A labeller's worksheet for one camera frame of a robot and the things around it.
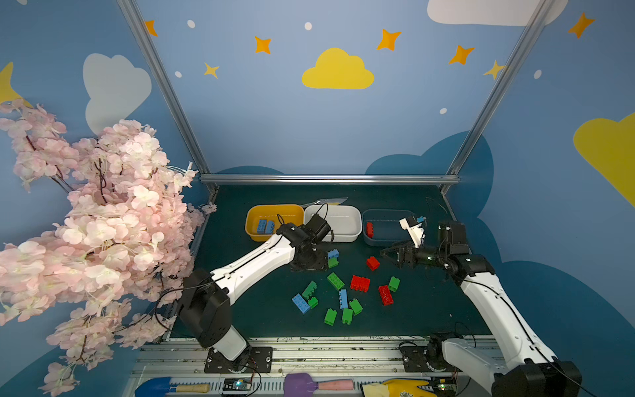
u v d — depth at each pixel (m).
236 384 0.70
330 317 0.80
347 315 0.81
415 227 0.68
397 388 0.68
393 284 0.88
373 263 0.93
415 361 0.74
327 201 1.15
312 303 0.84
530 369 0.39
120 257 0.37
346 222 1.09
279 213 1.08
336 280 0.90
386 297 0.86
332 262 0.95
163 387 0.69
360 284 0.88
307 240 0.57
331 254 0.96
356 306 0.82
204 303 0.42
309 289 0.86
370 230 1.04
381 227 1.09
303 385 0.69
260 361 0.74
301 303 0.84
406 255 0.66
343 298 0.84
